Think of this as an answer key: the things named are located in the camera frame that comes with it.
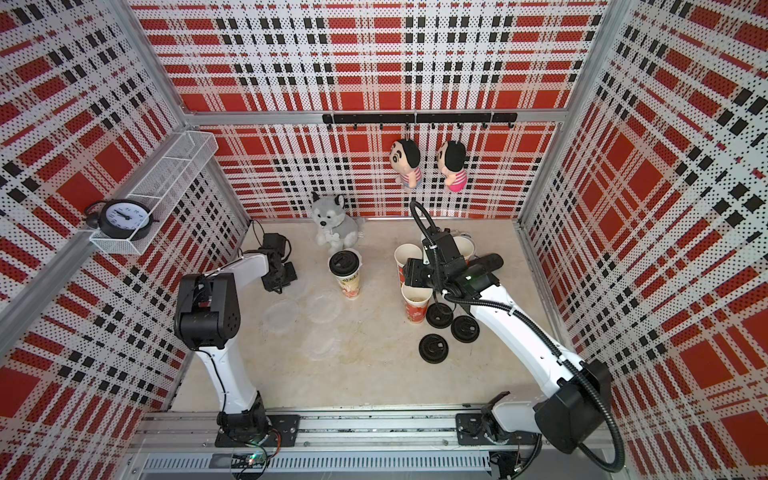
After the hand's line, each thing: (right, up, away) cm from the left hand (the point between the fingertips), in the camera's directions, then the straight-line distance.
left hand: (292, 279), depth 102 cm
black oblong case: (+70, +6, +3) cm, 70 cm away
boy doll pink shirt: (+54, +37, -8) cm, 67 cm away
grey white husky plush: (+15, +17, +2) cm, 23 cm away
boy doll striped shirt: (+39, +39, -11) cm, 56 cm away
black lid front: (+47, -19, -15) cm, 53 cm away
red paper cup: (+38, +9, -11) cm, 41 cm away
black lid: (+50, -11, -8) cm, 52 cm away
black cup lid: (+21, +6, -15) cm, 27 cm away
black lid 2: (+58, -15, -10) cm, 60 cm away
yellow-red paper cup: (+22, -1, -11) cm, 25 cm away
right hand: (+42, +5, -24) cm, 49 cm away
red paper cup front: (+42, -3, -22) cm, 48 cm away
